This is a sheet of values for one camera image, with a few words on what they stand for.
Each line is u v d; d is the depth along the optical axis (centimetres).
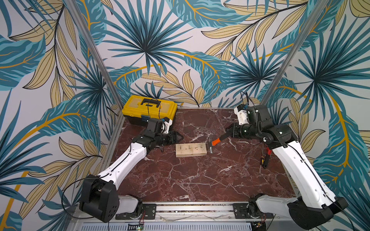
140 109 96
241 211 73
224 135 72
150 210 74
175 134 72
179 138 76
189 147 92
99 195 40
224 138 71
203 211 75
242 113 61
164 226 70
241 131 57
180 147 91
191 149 93
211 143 79
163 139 68
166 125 73
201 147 93
